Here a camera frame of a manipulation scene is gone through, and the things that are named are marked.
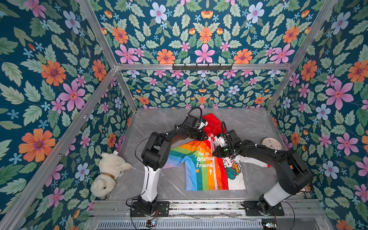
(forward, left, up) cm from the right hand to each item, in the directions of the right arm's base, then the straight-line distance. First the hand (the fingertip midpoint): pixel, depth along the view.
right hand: (215, 151), depth 89 cm
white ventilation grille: (-38, +19, -6) cm, 43 cm away
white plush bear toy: (-14, +60, +4) cm, 61 cm away
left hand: (+11, +4, +2) cm, 11 cm away
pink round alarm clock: (+9, -39, -3) cm, 40 cm away
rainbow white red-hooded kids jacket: (-11, +7, -5) cm, 14 cm away
